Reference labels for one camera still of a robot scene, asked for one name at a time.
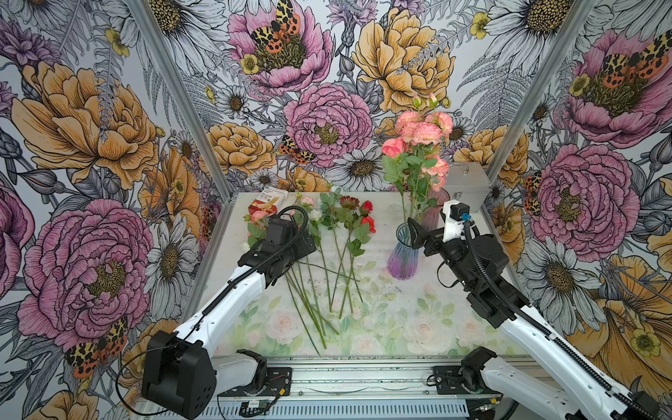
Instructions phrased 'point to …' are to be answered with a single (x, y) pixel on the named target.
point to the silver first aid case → (468, 182)
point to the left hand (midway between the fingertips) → (300, 251)
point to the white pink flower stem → (320, 212)
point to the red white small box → (271, 199)
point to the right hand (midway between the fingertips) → (421, 220)
